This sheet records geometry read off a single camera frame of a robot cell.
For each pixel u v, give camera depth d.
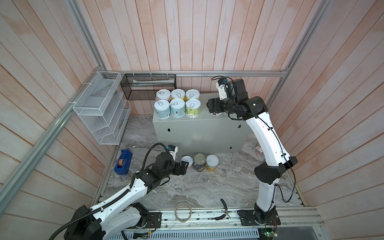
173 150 0.71
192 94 0.75
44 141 0.53
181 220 0.75
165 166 0.62
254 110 0.48
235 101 0.53
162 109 0.69
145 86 1.04
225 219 0.75
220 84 0.63
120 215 0.55
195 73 0.97
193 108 0.69
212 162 0.86
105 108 0.72
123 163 0.87
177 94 0.75
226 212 0.76
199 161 0.84
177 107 0.69
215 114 0.73
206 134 0.98
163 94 0.75
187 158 0.91
